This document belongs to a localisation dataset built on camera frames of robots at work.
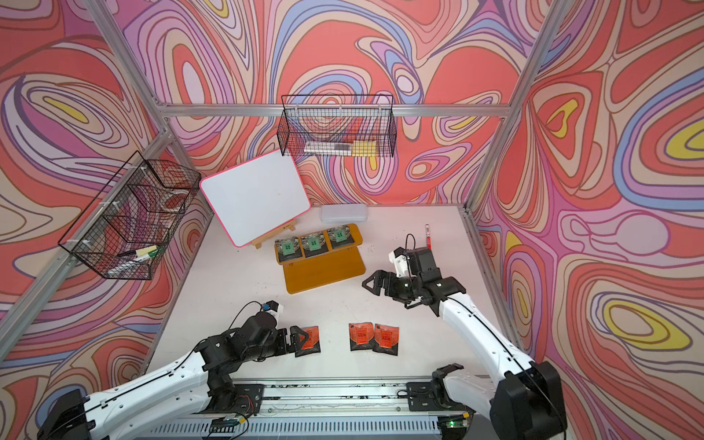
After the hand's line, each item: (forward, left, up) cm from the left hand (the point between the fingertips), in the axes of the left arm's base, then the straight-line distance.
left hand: (302, 341), depth 79 cm
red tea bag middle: (+3, -18, -4) cm, 18 cm away
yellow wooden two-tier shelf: (+24, -5, +9) cm, 26 cm away
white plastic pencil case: (+54, -11, -2) cm, 56 cm away
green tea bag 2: (+29, -2, +10) cm, 31 cm away
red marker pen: (+43, -46, -4) cm, 63 cm away
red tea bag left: (+1, -2, -4) cm, 4 cm away
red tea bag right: (+2, -25, -5) cm, 26 cm away
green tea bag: (+26, +6, +10) cm, 29 cm away
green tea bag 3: (+32, -11, +11) cm, 35 cm away
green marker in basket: (+16, +39, +23) cm, 47 cm away
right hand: (+10, -22, +9) cm, 26 cm away
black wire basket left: (+20, +47, +25) cm, 57 cm away
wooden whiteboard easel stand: (+38, +22, -1) cm, 44 cm away
